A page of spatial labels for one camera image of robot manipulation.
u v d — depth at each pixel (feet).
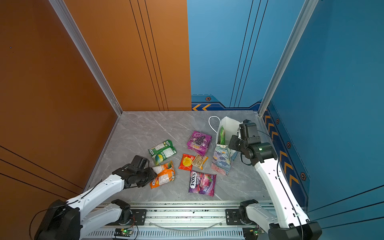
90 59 2.91
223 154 2.46
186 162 2.99
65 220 1.30
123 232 2.32
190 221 2.41
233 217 2.37
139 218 2.42
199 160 3.00
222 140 2.59
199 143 3.10
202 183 2.68
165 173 2.78
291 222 1.20
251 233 2.33
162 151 3.08
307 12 2.33
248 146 1.73
